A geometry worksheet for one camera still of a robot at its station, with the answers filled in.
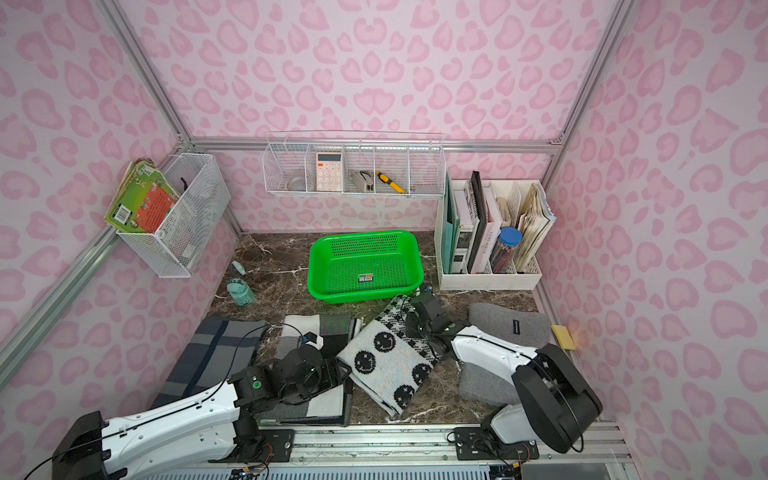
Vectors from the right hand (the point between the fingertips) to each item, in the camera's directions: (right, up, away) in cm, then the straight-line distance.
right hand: (411, 318), depth 89 cm
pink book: (+23, +25, -4) cm, 34 cm away
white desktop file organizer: (+34, +41, +11) cm, 54 cm away
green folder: (+11, +24, -5) cm, 27 cm away
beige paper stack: (+37, +28, -1) cm, 46 cm away
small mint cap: (-49, +16, -5) cm, 52 cm away
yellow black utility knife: (-8, +44, +9) cm, 45 cm away
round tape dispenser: (-36, +41, +7) cm, 55 cm away
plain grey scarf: (+33, -3, +1) cm, 33 cm away
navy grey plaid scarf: (-57, -9, -1) cm, 57 cm away
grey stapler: (-15, +43, +7) cm, 46 cm away
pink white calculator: (-26, +45, +6) cm, 52 cm away
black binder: (+19, +29, -7) cm, 36 cm away
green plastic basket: (-19, +14, +21) cm, 31 cm away
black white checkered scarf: (-22, -6, +3) cm, 23 cm away
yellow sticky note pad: (+49, -7, +6) cm, 50 cm away
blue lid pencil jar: (+29, +19, +5) cm, 36 cm away
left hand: (-17, -11, -12) cm, 23 cm away
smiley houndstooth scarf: (-7, -11, -7) cm, 15 cm away
